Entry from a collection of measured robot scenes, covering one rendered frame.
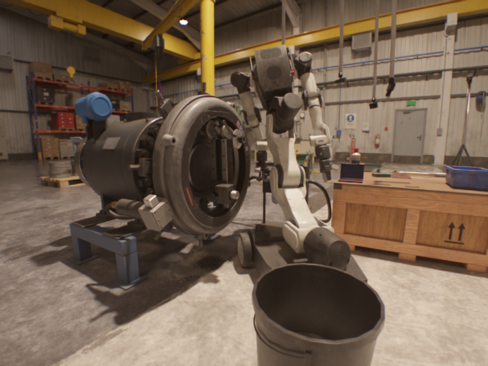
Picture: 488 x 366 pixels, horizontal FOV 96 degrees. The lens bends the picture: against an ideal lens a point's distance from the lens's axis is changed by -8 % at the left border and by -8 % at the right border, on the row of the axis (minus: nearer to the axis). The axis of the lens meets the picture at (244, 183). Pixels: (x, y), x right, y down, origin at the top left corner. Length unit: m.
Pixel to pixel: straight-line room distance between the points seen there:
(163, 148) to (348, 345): 0.89
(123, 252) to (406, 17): 11.78
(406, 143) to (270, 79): 10.31
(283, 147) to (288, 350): 1.12
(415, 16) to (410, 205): 10.64
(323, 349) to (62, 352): 0.93
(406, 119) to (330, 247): 10.78
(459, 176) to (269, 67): 1.33
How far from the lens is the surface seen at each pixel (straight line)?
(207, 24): 5.50
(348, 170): 1.91
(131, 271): 1.44
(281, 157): 1.43
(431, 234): 1.84
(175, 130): 1.07
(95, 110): 1.67
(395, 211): 1.77
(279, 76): 1.56
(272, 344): 0.61
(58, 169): 5.22
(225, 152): 1.30
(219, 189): 1.26
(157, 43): 7.76
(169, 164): 1.04
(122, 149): 1.44
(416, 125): 11.63
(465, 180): 1.90
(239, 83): 1.70
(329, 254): 1.02
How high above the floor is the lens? 0.73
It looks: 9 degrees down
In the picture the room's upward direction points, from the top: straight up
